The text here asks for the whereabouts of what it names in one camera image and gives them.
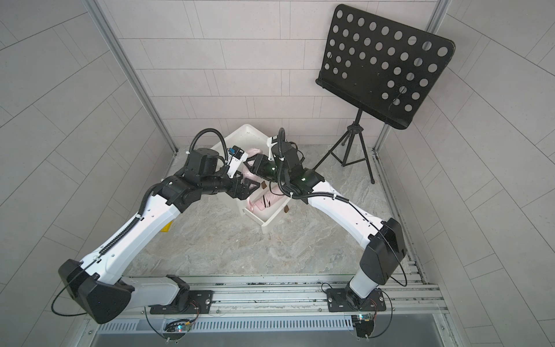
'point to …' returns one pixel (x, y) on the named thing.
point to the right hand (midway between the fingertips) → (245, 164)
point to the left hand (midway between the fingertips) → (256, 179)
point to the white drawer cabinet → (246, 140)
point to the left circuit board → (175, 330)
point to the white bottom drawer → (267, 208)
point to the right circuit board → (363, 323)
